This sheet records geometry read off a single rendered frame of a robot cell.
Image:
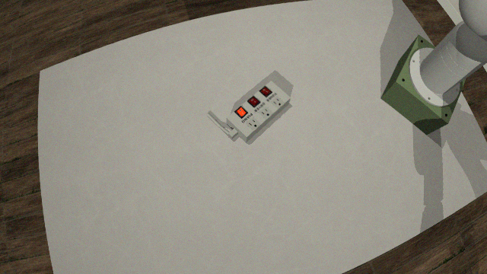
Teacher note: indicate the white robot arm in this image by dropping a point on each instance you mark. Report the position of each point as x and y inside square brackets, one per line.
[436, 73]

